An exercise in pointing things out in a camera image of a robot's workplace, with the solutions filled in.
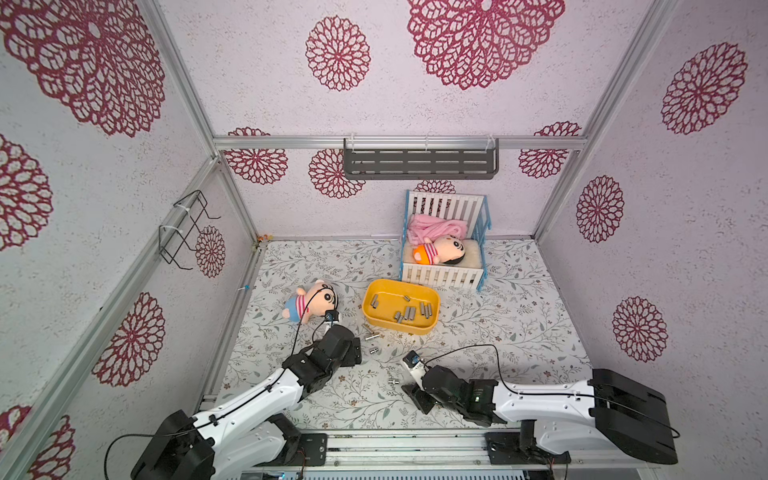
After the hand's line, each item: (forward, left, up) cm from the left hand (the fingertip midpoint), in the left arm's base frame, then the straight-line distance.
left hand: (346, 344), depth 85 cm
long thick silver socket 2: (+13, -20, -5) cm, 24 cm away
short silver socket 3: (+1, -8, -6) cm, 10 cm away
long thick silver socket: (+13, -19, -5) cm, 23 cm away
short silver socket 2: (+12, -15, -6) cm, 20 cm away
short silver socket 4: (-9, -12, -5) cm, 16 cm away
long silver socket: (+8, -5, -6) cm, 11 cm away
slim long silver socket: (+18, -8, -6) cm, 21 cm away
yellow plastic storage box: (+16, -17, -6) cm, 25 cm away
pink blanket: (+46, -25, +2) cm, 52 cm away
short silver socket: (+20, -19, -7) cm, 28 cm away
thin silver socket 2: (+15, -26, -7) cm, 31 cm away
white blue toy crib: (+26, -40, +1) cm, 48 cm away
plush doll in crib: (+32, -31, +4) cm, 45 cm away
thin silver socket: (+15, -23, -6) cm, 29 cm away
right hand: (-9, -19, -4) cm, 21 cm away
